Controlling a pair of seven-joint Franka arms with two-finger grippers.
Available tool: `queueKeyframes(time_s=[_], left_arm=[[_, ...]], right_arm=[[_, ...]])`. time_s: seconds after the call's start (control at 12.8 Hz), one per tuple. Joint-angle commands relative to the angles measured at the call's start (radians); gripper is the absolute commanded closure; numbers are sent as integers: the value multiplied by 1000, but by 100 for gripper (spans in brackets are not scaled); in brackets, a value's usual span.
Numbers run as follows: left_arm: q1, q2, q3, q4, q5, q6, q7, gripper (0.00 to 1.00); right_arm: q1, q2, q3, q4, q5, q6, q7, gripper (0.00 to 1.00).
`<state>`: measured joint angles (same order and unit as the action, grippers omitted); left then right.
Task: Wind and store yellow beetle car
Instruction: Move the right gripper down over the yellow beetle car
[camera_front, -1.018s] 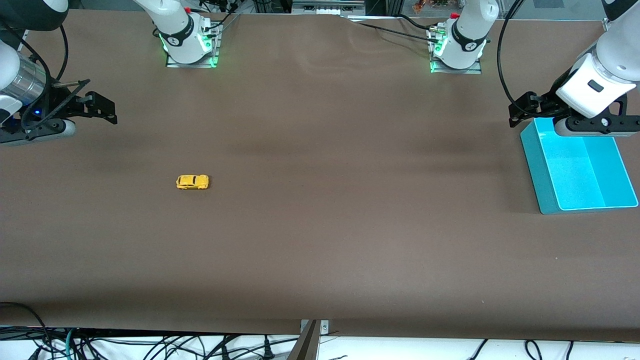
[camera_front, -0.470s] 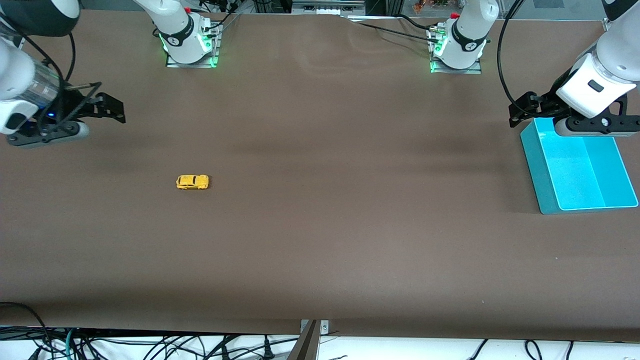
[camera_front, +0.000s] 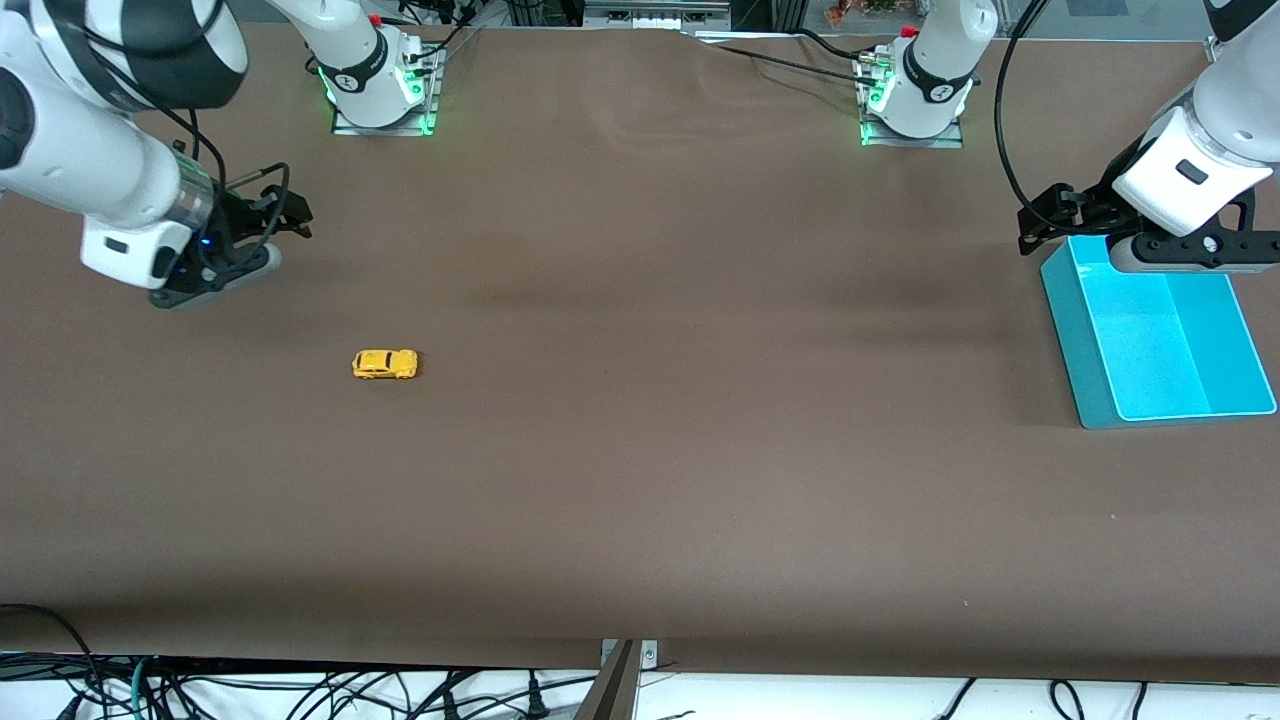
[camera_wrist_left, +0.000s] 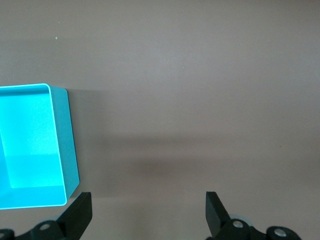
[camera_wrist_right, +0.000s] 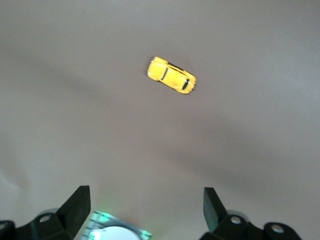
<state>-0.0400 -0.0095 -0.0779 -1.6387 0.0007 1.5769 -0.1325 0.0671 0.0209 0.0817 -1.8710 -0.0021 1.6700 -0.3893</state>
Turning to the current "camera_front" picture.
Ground yellow toy beetle car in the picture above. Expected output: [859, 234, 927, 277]
[351, 348, 420, 381]

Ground turquoise plastic bin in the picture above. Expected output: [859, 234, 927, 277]
[1040, 235, 1278, 431]

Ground orange background object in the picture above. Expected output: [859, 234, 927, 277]
[824, 0, 907, 27]

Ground dark grey slanted bar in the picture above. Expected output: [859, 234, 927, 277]
[572, 640, 642, 720]

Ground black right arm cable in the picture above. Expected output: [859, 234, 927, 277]
[183, 105, 292, 263]

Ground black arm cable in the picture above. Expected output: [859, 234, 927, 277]
[183, 105, 292, 263]
[993, 0, 1053, 237]

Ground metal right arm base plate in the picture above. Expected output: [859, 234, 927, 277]
[330, 45, 442, 137]

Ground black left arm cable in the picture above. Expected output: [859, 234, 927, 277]
[993, 0, 1053, 237]

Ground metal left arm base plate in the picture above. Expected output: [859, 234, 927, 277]
[858, 55, 967, 150]

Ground black base connector cables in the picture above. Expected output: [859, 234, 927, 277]
[393, 0, 481, 73]

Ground short black table cable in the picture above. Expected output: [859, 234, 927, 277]
[793, 27, 871, 63]

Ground long black table cable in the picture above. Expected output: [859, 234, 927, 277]
[695, 38, 881, 89]

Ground aluminium frame profile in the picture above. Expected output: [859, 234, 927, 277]
[583, 0, 734, 32]

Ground black looped floor cable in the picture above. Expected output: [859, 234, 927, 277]
[0, 602, 103, 720]

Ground small metal table bracket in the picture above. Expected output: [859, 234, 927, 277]
[600, 639, 660, 670]

